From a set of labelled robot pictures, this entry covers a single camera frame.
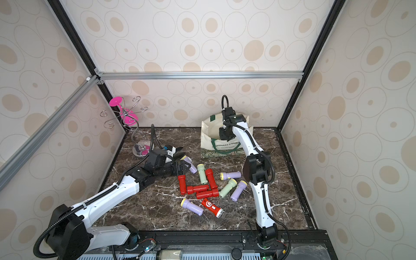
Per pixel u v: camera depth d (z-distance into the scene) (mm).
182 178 916
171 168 712
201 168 950
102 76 896
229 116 744
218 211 788
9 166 514
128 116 856
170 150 732
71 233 386
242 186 876
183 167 715
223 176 919
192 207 814
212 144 896
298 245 733
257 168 610
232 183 890
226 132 851
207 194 860
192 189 868
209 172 935
